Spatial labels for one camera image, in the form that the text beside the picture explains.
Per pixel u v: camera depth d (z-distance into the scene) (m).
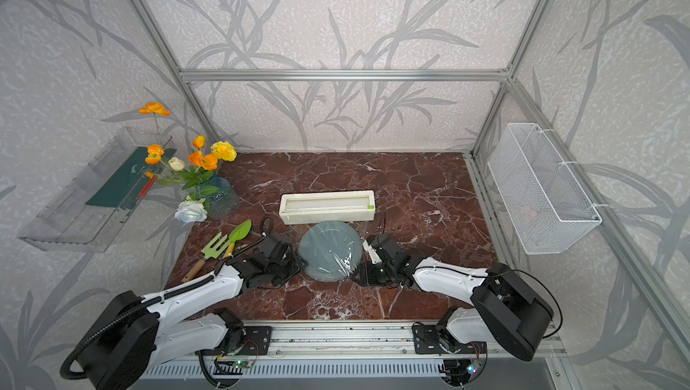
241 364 0.70
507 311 0.42
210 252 0.91
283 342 0.75
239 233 0.93
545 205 0.61
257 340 0.73
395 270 0.66
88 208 0.65
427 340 0.74
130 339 0.40
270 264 0.68
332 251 0.86
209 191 0.79
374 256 0.77
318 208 1.05
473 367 0.69
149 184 0.69
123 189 0.67
